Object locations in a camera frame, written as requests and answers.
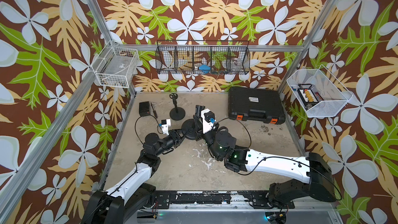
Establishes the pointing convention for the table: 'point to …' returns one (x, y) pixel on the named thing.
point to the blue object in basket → (204, 68)
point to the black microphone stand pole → (174, 96)
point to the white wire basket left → (116, 66)
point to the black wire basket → (202, 57)
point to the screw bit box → (307, 95)
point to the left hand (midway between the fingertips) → (189, 129)
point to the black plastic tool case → (257, 104)
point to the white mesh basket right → (321, 95)
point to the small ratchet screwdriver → (154, 112)
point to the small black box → (144, 108)
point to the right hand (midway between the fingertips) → (194, 115)
